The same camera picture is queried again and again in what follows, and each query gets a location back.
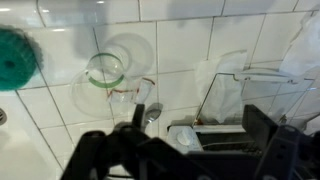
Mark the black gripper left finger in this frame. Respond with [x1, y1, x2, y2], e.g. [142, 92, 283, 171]
[59, 103, 201, 180]

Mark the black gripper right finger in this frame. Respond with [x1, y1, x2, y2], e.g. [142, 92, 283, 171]
[242, 103, 320, 180]

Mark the white toaster oven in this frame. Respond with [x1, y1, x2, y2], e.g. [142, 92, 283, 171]
[165, 123, 264, 158]

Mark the metal spoon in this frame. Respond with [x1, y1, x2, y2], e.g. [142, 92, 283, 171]
[141, 102, 165, 133]

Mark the clear glass jar green band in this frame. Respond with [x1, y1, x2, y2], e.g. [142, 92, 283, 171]
[69, 32, 155, 118]

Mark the small white tissue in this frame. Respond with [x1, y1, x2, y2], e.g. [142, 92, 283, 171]
[194, 49, 249, 125]

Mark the white sink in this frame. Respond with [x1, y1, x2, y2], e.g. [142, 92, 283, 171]
[0, 90, 65, 180]

